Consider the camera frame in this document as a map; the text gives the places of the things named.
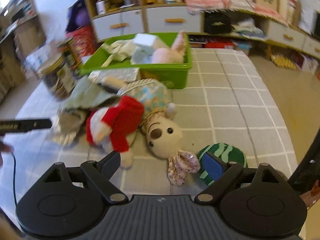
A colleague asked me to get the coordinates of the green watermelon plush cushion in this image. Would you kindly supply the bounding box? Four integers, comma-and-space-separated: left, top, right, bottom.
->
197, 142, 248, 185

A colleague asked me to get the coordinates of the red santa plush toy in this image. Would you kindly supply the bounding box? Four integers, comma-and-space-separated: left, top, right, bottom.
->
86, 95, 144, 168

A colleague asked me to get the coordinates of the beige plush mouse doll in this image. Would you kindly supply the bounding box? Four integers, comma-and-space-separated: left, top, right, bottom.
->
118, 79, 201, 186

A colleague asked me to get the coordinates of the white cotton glove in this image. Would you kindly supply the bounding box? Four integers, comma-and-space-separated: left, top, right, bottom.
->
101, 40, 137, 68

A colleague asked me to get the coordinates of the light blue cloth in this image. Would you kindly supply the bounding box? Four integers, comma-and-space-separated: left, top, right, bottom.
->
130, 47, 153, 65

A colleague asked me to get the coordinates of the pink plush bunny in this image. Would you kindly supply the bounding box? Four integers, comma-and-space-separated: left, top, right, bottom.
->
152, 31, 187, 64

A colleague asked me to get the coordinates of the white foam sponge block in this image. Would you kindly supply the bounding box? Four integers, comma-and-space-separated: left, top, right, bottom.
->
133, 33, 167, 55

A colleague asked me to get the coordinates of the person's left hand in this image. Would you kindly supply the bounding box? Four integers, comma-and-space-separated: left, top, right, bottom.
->
0, 141, 14, 167

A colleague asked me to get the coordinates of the brown cookie jar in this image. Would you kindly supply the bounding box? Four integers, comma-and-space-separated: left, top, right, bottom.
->
37, 54, 75, 100

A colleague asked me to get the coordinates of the grey green cloth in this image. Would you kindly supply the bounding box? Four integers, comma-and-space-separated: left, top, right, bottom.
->
59, 77, 120, 111

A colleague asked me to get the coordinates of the tall printed snack can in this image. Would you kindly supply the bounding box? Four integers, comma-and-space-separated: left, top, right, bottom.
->
57, 37, 82, 79

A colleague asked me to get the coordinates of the white milk carton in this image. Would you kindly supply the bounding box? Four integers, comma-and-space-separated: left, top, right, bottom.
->
88, 68, 141, 83

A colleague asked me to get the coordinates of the green plastic bin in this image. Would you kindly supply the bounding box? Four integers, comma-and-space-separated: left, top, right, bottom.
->
80, 43, 193, 89

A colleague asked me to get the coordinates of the egg carton tray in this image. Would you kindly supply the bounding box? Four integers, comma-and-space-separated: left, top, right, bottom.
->
271, 54, 297, 70

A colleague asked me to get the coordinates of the black bag on shelf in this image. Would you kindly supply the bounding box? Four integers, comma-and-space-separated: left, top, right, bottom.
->
204, 12, 232, 35

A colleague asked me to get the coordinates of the low white drawer cabinet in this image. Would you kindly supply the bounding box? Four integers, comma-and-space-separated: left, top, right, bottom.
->
234, 10, 319, 60

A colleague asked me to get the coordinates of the wooden shelf cabinet with drawers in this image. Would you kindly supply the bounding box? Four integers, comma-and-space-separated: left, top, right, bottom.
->
85, 0, 204, 42

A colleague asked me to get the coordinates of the pink fringed cloth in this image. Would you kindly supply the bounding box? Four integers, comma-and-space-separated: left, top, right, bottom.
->
184, 0, 289, 26

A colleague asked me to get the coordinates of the white microwave oven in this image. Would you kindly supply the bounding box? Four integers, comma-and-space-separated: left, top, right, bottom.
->
298, 0, 319, 35

